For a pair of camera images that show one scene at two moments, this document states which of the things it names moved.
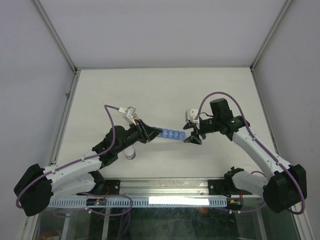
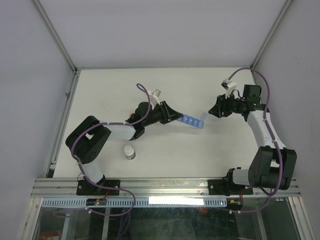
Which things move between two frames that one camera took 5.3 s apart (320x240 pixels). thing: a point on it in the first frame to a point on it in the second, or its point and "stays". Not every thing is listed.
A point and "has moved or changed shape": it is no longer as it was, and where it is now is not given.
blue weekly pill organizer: (173, 134) has moved or changed shape
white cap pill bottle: (130, 153) stays
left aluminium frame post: (53, 32) stays
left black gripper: (142, 129) to (166, 112)
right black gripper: (194, 138) to (220, 106)
